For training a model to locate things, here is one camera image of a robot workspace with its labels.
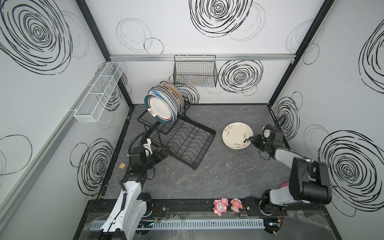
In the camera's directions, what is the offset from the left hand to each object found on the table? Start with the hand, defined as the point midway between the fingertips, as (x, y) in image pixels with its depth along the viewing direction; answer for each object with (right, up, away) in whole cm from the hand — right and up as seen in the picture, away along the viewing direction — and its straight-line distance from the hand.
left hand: (166, 149), depth 82 cm
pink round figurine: (+37, -26, -9) cm, 46 cm away
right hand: (+49, +6, +9) cm, 51 cm away
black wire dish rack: (+11, +3, +15) cm, 19 cm away
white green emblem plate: (+7, +21, -1) cm, 22 cm away
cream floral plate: (+43, +7, +17) cm, 46 cm away
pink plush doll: (+28, -25, -10) cm, 39 cm away
